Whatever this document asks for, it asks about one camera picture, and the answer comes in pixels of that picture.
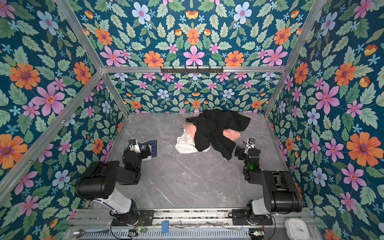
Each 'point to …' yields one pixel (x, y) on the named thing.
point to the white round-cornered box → (296, 229)
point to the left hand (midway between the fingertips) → (139, 140)
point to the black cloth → (210, 125)
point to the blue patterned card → (154, 144)
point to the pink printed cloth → (231, 134)
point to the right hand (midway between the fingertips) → (246, 145)
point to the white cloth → (185, 144)
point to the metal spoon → (79, 233)
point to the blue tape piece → (165, 226)
